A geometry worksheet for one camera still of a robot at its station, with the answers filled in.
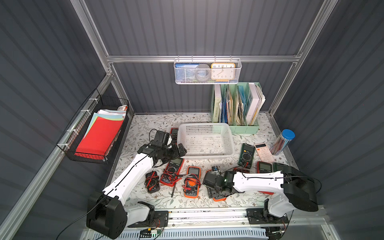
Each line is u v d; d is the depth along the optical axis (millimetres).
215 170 767
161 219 738
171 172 866
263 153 962
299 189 446
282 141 852
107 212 389
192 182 808
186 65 864
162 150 612
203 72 874
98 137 693
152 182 826
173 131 1039
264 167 868
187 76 889
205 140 1051
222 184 597
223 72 885
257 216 736
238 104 940
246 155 942
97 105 788
